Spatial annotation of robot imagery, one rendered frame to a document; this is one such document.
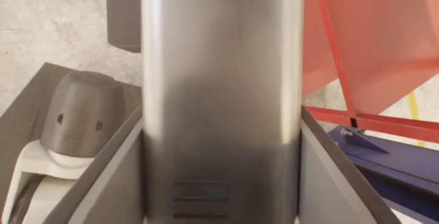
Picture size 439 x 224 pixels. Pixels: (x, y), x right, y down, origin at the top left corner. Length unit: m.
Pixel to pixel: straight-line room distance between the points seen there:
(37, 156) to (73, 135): 0.09
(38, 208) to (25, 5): 0.62
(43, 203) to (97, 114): 0.21
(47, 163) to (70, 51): 0.44
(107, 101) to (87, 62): 0.38
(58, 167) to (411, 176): 1.18
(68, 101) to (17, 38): 0.45
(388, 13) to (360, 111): 0.27
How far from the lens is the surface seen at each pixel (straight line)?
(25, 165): 0.60
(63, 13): 0.93
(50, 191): 0.62
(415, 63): 0.84
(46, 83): 0.74
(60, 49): 0.91
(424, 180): 1.16
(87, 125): 0.53
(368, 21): 0.68
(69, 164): 0.57
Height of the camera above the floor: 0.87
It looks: 69 degrees down
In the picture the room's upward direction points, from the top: 100 degrees clockwise
